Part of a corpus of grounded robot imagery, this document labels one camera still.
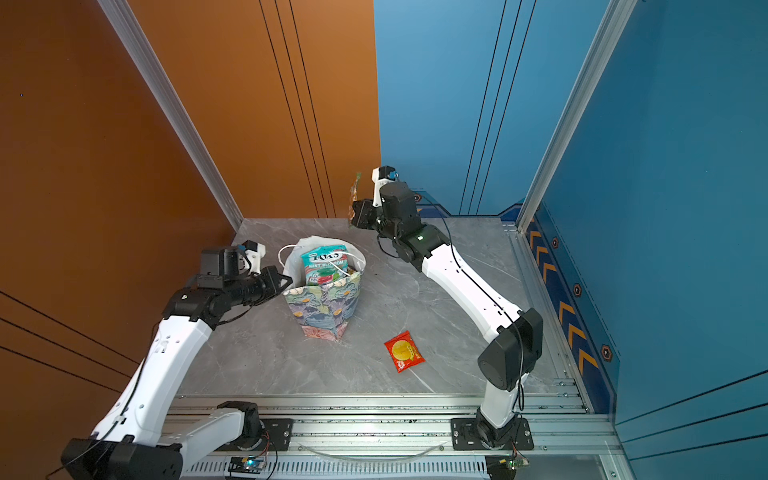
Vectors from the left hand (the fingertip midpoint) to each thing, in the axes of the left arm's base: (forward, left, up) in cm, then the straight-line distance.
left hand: (293, 276), depth 75 cm
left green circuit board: (-37, +9, -26) cm, 46 cm away
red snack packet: (-10, -29, -23) cm, 39 cm away
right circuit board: (-37, -53, -25) cm, 69 cm away
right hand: (+12, -14, +13) cm, 23 cm away
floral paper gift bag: (-5, -7, -9) cm, 12 cm away
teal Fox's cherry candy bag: (+7, -7, -4) cm, 10 cm away
